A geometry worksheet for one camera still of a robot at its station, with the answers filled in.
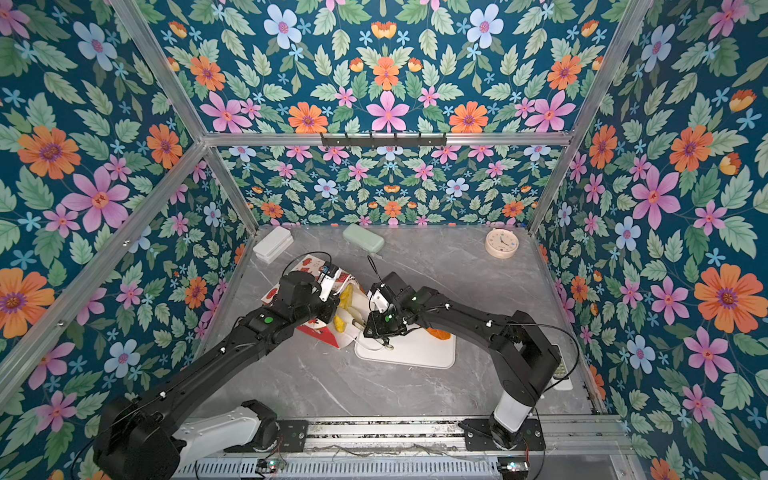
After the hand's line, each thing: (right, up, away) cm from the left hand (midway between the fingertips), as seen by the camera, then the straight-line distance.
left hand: (342, 287), depth 79 cm
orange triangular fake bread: (+27, -15, +9) cm, 32 cm away
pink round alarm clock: (+53, +13, +32) cm, 64 cm away
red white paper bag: (-2, -14, +11) cm, 18 cm away
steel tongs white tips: (+6, -11, +1) cm, 12 cm away
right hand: (+7, -12, +2) cm, 14 cm away
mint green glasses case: (+1, +15, +34) cm, 37 cm away
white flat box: (-33, +13, +32) cm, 47 cm away
